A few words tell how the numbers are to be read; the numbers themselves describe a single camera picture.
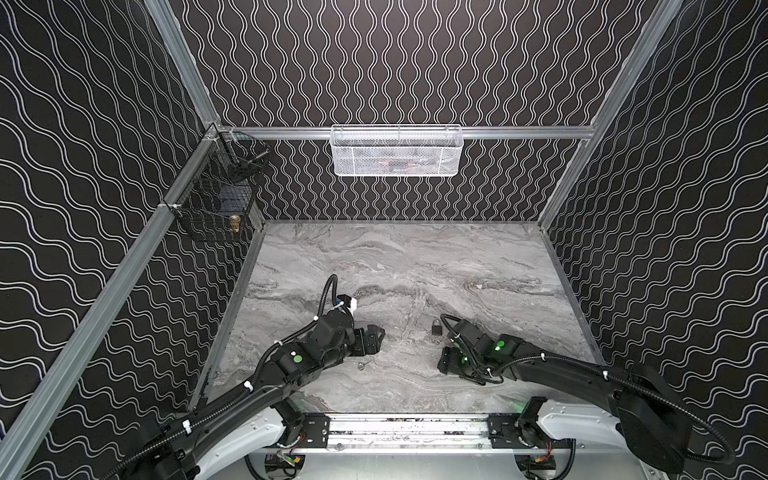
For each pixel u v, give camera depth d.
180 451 0.41
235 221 0.82
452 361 0.75
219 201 0.98
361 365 0.85
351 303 0.73
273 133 0.95
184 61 0.76
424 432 0.76
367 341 0.70
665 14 0.69
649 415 0.41
